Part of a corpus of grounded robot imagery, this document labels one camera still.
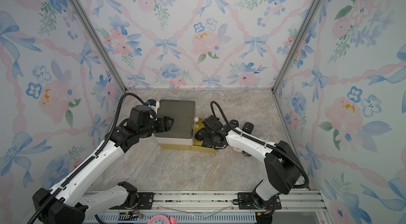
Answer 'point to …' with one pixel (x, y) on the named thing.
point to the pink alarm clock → (161, 219)
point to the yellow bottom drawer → (197, 145)
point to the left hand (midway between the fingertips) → (169, 120)
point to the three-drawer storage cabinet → (180, 136)
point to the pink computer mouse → (237, 149)
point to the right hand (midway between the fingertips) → (209, 140)
